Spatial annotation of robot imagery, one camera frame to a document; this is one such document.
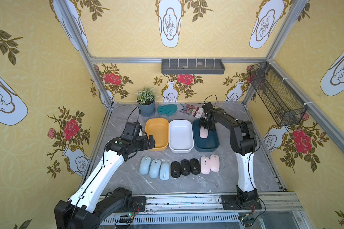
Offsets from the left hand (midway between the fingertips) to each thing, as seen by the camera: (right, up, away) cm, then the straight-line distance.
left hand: (150, 142), depth 79 cm
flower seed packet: (+30, +19, +38) cm, 52 cm away
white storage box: (+18, +1, +22) cm, 28 cm away
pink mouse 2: (+38, -14, +9) cm, 42 cm away
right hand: (+34, +6, +26) cm, 43 cm away
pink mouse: (+32, -15, +7) cm, 36 cm away
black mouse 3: (+26, -15, +5) cm, 30 cm away
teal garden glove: (+8, +20, +35) cm, 41 cm away
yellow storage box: (+2, +6, +25) cm, 26 cm away
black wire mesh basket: (+76, +27, +10) cm, 82 cm away
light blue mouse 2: (+2, -16, +5) cm, 17 cm away
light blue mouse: (-4, -13, +7) cm, 16 cm away
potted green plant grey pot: (-7, +25, +23) cm, 34 cm away
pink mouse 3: (+34, +3, +22) cm, 40 cm away
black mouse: (+14, -17, +5) cm, 23 cm away
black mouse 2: (+20, -16, +5) cm, 26 cm away
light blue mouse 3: (+8, -18, +3) cm, 20 cm away
